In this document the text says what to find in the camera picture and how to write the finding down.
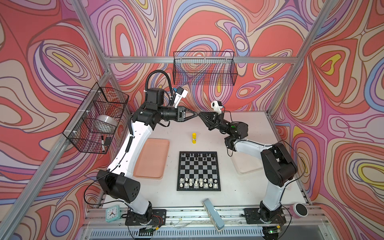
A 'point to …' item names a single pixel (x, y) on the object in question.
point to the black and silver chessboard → (198, 171)
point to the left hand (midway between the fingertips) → (196, 115)
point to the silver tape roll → (106, 121)
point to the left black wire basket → (93, 128)
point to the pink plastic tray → (152, 158)
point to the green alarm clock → (113, 213)
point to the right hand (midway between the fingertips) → (200, 118)
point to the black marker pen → (103, 144)
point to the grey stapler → (213, 215)
